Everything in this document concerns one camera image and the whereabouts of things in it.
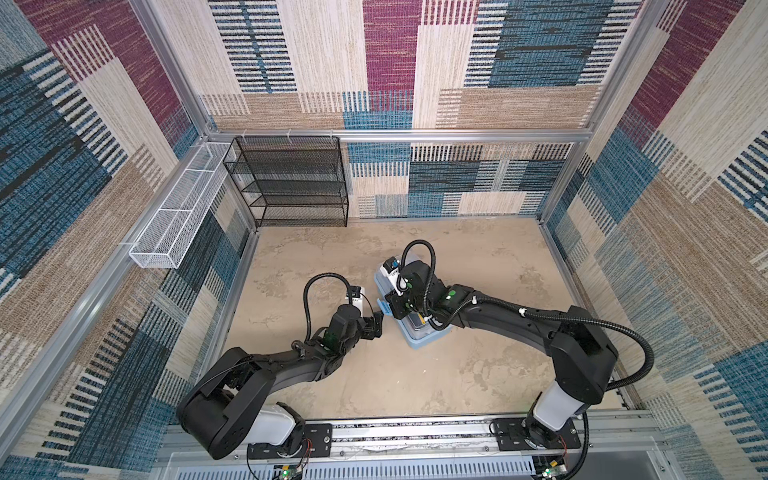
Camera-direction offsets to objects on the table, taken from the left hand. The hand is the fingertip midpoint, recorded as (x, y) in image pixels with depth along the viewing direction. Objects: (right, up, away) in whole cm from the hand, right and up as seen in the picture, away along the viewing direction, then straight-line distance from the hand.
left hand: (372, 307), depth 89 cm
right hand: (+5, +3, -4) cm, 7 cm away
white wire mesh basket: (-48, +18, -19) cm, 55 cm away
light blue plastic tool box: (+11, -4, -8) cm, 14 cm away
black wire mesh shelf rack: (-31, +42, +22) cm, 57 cm away
